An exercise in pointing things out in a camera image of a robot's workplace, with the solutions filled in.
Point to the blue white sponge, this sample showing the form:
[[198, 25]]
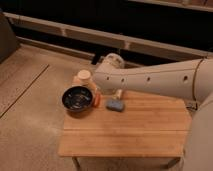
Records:
[[115, 105]]

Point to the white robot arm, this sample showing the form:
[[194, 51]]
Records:
[[190, 80]]

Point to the orange carrot toy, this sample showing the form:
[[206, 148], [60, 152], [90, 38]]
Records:
[[97, 99]]

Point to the white paper cup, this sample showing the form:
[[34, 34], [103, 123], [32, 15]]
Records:
[[84, 77]]

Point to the black bowl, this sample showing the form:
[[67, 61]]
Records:
[[77, 98]]

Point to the wooden table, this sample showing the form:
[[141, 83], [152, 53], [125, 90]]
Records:
[[150, 126]]

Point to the grey couch corner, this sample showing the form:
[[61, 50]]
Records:
[[8, 40]]

